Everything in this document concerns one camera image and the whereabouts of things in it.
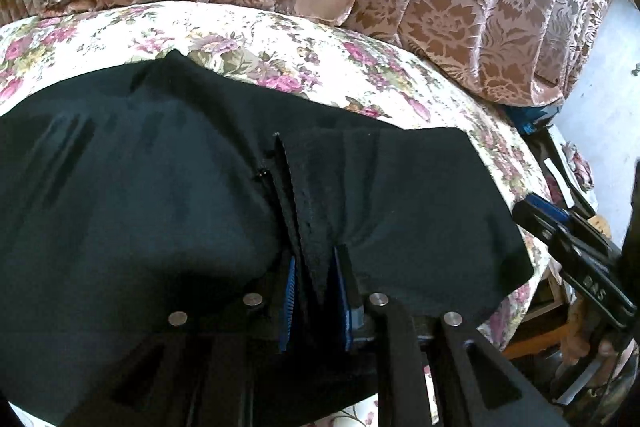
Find floral bed sheet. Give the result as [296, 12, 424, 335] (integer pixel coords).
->
[0, 2, 551, 427]

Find black pants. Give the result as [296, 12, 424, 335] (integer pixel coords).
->
[0, 49, 535, 427]

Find blue object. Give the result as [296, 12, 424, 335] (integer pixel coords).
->
[502, 103, 557, 136]

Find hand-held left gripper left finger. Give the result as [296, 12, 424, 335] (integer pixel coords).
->
[60, 256, 302, 427]

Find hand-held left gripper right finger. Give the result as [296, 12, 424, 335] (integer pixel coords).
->
[332, 243, 571, 427]

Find brown floral curtain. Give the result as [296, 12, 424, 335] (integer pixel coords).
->
[0, 0, 621, 108]

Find wooden furniture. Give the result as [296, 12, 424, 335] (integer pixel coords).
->
[500, 264, 576, 360]

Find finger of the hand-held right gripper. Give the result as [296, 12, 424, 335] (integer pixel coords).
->
[513, 193, 622, 275]

